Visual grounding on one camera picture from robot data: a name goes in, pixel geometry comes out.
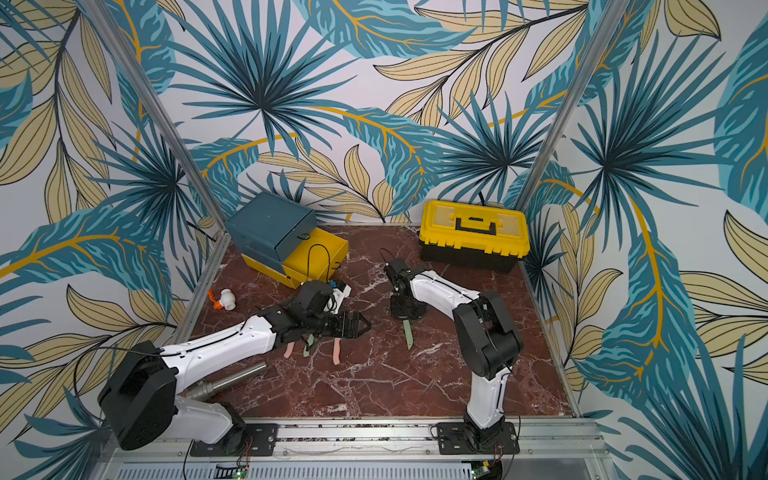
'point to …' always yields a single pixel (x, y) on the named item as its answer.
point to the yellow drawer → (317, 262)
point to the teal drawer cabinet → (269, 230)
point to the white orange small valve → (226, 301)
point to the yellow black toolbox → (482, 236)
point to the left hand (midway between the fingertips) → (358, 330)
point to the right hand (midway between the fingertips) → (404, 315)
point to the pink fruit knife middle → (336, 351)
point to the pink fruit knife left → (289, 349)
